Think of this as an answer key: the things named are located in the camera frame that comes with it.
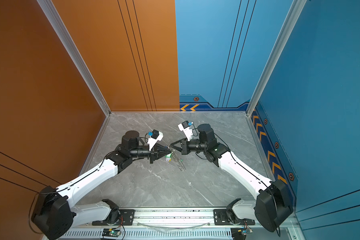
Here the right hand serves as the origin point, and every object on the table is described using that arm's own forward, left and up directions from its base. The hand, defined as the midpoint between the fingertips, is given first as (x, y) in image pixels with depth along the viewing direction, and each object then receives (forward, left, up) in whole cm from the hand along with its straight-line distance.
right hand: (170, 146), depth 71 cm
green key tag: (-2, +1, -6) cm, 7 cm away
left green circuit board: (-31, +29, -26) cm, 50 cm away
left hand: (-1, 0, -2) cm, 3 cm away
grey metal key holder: (0, -3, -17) cm, 18 cm away
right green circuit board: (-31, -34, -26) cm, 53 cm away
